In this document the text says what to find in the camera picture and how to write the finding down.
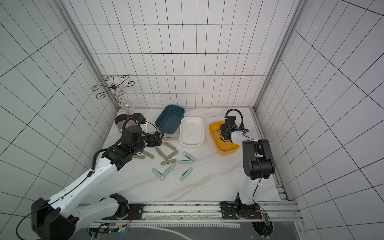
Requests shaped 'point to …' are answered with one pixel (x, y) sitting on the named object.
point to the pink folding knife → (170, 138)
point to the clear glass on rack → (127, 107)
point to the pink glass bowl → (120, 124)
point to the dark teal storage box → (169, 119)
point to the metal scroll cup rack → (118, 90)
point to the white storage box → (191, 130)
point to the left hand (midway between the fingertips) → (155, 136)
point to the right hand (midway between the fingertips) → (224, 124)
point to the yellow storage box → (222, 146)
